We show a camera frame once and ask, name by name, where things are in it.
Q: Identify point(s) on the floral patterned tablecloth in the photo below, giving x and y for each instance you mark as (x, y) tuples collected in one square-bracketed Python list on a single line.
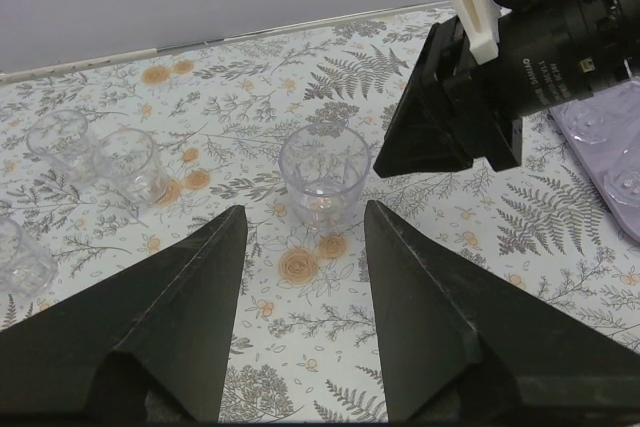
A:
[(304, 345)]

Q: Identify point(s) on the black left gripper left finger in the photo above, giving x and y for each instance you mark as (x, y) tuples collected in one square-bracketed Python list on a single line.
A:
[(163, 325)]

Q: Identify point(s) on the clear faceted tumbler glass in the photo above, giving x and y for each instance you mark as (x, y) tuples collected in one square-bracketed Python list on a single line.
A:
[(595, 119)]

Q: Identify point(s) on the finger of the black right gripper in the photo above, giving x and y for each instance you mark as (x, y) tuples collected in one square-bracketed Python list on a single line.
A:
[(419, 138)]

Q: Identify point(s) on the clear tumbler glass far left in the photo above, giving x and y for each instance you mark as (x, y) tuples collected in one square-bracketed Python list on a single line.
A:
[(129, 161)]

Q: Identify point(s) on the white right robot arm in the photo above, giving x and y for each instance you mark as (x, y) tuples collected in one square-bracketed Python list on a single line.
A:
[(480, 73)]

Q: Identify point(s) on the clear tall tumbler glass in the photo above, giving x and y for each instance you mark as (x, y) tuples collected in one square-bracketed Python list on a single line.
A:
[(324, 167)]

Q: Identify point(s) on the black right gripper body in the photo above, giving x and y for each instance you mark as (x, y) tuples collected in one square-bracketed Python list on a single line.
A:
[(466, 126)]

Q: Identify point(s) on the lilac plastic tray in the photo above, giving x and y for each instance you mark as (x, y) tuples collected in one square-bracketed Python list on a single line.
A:
[(596, 160)]

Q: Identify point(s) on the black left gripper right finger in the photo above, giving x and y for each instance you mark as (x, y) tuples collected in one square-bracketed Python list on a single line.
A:
[(457, 344)]

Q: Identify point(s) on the small clear tumbler glass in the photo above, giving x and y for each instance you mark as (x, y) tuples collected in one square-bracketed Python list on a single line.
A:
[(621, 181)]

